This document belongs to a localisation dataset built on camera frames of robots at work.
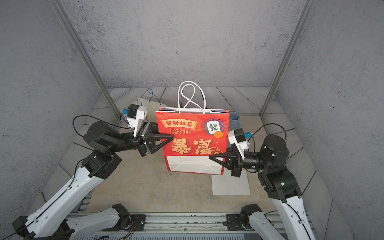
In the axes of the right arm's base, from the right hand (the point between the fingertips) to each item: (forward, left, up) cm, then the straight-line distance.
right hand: (212, 159), depth 50 cm
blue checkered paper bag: (+46, +34, -17) cm, 60 cm away
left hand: (+1, +12, +9) cm, 15 cm away
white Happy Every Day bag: (+6, -11, -41) cm, 43 cm away
